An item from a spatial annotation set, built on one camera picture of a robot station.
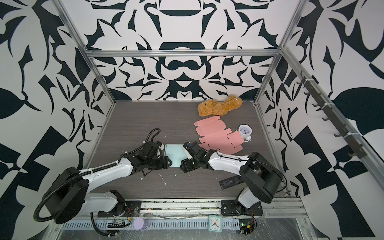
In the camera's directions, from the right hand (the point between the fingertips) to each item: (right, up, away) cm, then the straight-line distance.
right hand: (184, 165), depth 85 cm
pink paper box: (+21, +14, +15) cm, 29 cm away
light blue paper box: (-6, +6, +4) cm, 9 cm away
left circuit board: (-32, -24, -13) cm, 42 cm away
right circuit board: (+30, -24, -15) cm, 41 cm away
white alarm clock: (+40, +18, +15) cm, 46 cm away
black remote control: (+25, -7, -4) cm, 27 cm away
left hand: (-8, +3, -1) cm, 9 cm away
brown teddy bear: (+18, +34, +19) cm, 43 cm away
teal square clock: (+15, -21, -17) cm, 31 cm away
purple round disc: (-17, -17, -22) cm, 33 cm away
